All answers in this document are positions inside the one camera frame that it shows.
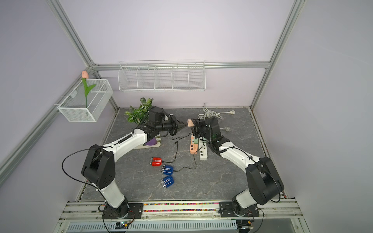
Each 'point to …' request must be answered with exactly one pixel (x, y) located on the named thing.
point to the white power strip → (203, 150)
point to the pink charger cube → (190, 123)
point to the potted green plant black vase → (140, 115)
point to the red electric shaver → (156, 161)
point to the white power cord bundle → (207, 114)
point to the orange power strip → (194, 147)
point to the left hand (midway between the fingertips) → (189, 124)
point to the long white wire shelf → (162, 75)
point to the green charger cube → (196, 141)
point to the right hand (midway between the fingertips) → (187, 119)
